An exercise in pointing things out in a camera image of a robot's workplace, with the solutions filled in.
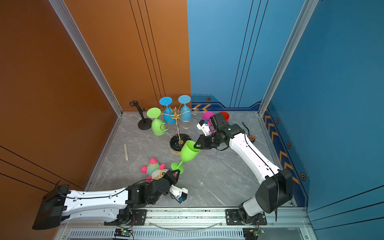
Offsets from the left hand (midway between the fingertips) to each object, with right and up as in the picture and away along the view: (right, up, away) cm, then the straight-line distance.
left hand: (177, 166), depth 75 cm
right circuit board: (+36, -31, -5) cm, 48 cm away
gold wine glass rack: (-4, +10, +27) cm, 29 cm away
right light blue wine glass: (+3, +27, +18) cm, 33 cm away
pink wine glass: (+16, +27, +23) cm, 39 cm away
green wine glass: (+6, +8, -7) cm, 12 cm away
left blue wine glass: (-7, +26, +15) cm, 31 cm away
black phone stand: (-30, +22, +35) cm, 51 cm away
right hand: (+9, +10, 0) cm, 13 cm away
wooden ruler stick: (-36, +3, +22) cm, 42 cm away
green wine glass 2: (-12, +20, +10) cm, 25 cm away
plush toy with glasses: (-14, -5, +8) cm, 17 cm away
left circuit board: (-26, -31, -4) cm, 40 cm away
